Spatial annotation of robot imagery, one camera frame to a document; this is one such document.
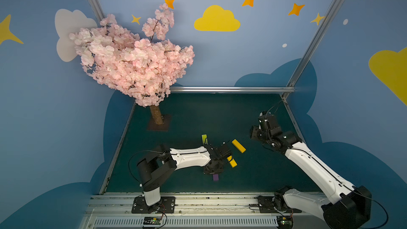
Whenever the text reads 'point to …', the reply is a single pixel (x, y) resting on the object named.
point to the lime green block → (204, 137)
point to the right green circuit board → (285, 222)
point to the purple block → (215, 177)
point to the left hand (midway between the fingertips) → (219, 169)
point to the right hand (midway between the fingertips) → (256, 129)
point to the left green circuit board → (151, 220)
